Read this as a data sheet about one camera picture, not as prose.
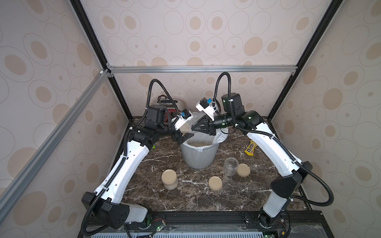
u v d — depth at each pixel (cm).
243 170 90
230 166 92
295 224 73
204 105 56
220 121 58
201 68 137
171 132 59
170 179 78
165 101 110
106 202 38
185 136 62
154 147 103
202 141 100
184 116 57
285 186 45
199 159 81
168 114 53
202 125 60
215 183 85
